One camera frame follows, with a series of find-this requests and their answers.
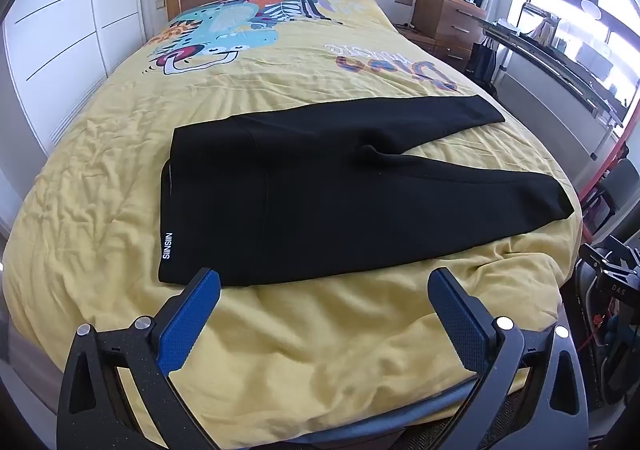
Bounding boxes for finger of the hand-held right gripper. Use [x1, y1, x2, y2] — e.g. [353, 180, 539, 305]
[580, 240, 638, 288]

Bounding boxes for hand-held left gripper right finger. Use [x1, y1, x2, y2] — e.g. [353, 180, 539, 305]
[427, 268, 591, 450]

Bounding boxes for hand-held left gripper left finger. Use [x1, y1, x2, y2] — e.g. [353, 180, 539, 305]
[56, 268, 222, 450]

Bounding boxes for black pants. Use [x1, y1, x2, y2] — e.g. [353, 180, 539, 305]
[158, 95, 576, 289]

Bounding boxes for dark chair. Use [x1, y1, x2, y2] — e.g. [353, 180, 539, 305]
[582, 174, 637, 241]

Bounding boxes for red pole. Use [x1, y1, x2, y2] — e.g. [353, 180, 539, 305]
[575, 125, 632, 201]

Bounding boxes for yellow printed blanket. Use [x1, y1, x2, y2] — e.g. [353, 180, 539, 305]
[2, 0, 583, 446]

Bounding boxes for black bag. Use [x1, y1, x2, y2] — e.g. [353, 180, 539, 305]
[467, 41, 501, 91]

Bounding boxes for wooden dresser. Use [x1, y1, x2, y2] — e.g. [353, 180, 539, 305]
[411, 0, 488, 73]

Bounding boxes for white wardrobe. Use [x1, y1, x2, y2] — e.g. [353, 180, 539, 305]
[2, 0, 151, 146]

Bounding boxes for desk with dark frame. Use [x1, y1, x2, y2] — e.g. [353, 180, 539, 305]
[482, 20, 626, 131]

